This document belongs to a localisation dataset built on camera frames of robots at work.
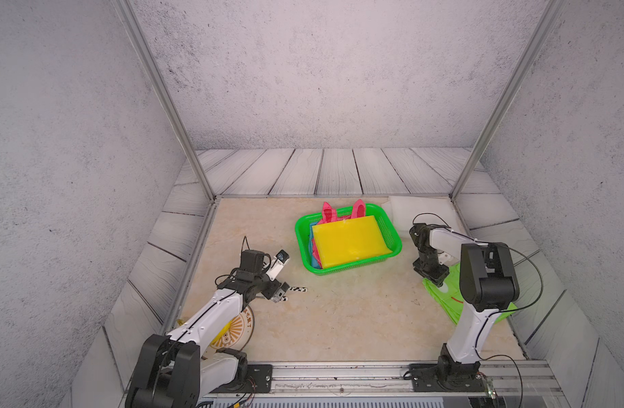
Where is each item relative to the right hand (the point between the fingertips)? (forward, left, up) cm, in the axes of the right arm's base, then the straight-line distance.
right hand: (430, 277), depth 93 cm
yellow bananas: (-21, +71, +2) cm, 74 cm away
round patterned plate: (-20, +65, +1) cm, 68 cm away
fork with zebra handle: (-5, +46, +1) cm, 46 cm away
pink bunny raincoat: (+22, +37, +10) cm, 44 cm away
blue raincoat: (+5, +42, +3) cm, 42 cm away
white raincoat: (+33, -9, 0) cm, 34 cm away
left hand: (-3, +54, +7) cm, 55 cm away
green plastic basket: (+17, +47, +7) cm, 50 cm away
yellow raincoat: (+12, +29, +6) cm, 32 cm away
